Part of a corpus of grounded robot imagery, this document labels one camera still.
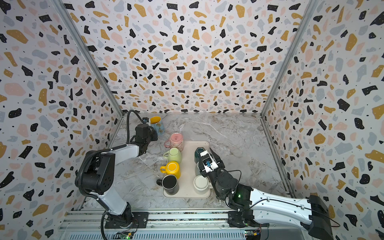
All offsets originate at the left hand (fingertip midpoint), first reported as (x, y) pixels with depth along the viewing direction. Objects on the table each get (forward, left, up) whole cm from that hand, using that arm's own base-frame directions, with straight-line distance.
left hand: (152, 127), depth 95 cm
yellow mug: (-26, -15, -4) cm, 30 cm away
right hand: (-27, -32, +16) cm, 45 cm away
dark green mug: (-16, -29, -2) cm, 33 cm away
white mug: (-34, -31, -5) cm, 47 cm away
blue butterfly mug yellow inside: (+4, -1, 0) cm, 4 cm away
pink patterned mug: (-9, -15, -3) cm, 18 cm away
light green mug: (-18, -15, -4) cm, 23 cm away
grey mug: (-26, -29, -7) cm, 39 cm away
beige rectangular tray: (-23, -23, -14) cm, 36 cm away
